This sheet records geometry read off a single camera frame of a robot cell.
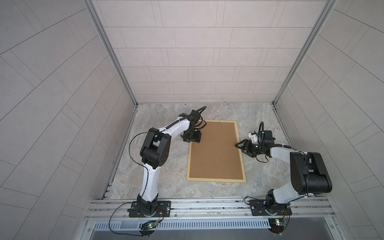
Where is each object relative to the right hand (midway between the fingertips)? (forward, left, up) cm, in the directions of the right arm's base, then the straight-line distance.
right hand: (238, 146), depth 90 cm
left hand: (+7, +24, +1) cm, 25 cm away
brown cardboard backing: (-4, +14, -2) cm, 15 cm away
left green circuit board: (-36, +48, +2) cm, 60 cm away
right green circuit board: (-39, -9, -4) cm, 40 cm away
